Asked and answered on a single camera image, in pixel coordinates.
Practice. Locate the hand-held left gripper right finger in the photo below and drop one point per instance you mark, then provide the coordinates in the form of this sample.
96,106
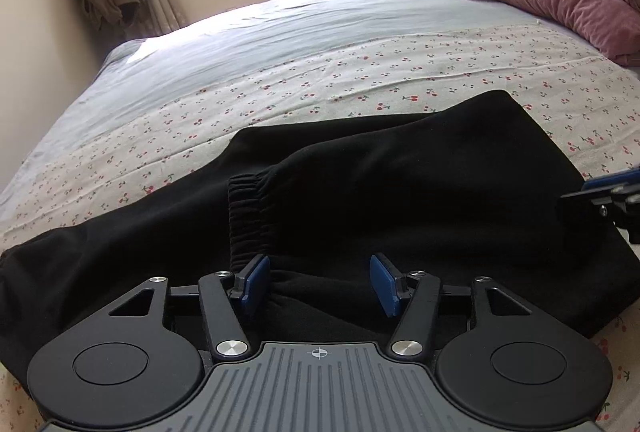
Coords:
382,284

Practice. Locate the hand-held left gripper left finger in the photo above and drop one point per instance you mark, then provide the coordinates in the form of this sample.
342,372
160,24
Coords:
255,284

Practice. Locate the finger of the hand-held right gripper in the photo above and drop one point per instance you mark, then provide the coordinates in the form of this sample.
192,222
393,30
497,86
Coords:
612,181
580,211

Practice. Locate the black pants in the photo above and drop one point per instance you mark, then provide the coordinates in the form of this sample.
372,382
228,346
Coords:
400,187

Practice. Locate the bed with cherry-print sheet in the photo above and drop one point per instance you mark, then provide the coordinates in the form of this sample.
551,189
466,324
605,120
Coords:
360,66

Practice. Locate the pale blue bed sheet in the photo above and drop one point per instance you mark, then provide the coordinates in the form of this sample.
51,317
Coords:
250,31

